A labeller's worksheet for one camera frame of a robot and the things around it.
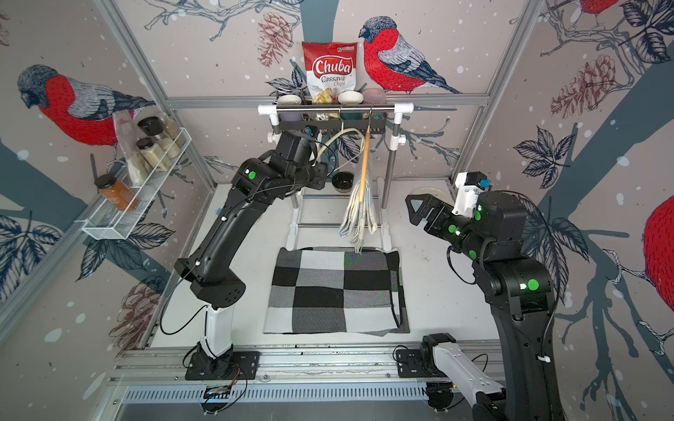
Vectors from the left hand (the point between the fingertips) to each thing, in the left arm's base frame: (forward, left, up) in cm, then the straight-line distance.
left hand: (325, 162), depth 70 cm
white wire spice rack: (-13, +58, -9) cm, 60 cm away
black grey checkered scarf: (-20, -2, -40) cm, 45 cm away
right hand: (-15, -22, +2) cm, 27 cm away
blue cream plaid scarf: (-6, -9, -16) cm, 20 cm away
